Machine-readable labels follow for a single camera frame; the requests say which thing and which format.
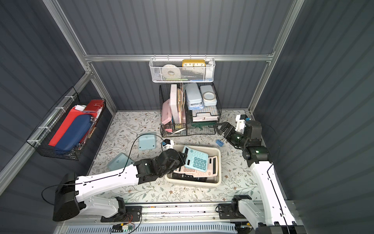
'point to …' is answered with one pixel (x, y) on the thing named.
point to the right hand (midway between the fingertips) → (222, 132)
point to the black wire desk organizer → (212, 113)
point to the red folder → (66, 125)
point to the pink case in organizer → (166, 114)
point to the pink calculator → (212, 170)
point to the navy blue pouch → (73, 134)
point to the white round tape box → (208, 95)
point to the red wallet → (94, 105)
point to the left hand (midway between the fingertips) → (189, 157)
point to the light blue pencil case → (194, 96)
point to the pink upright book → (174, 103)
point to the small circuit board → (120, 227)
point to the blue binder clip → (219, 142)
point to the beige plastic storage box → (212, 181)
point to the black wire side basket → (43, 134)
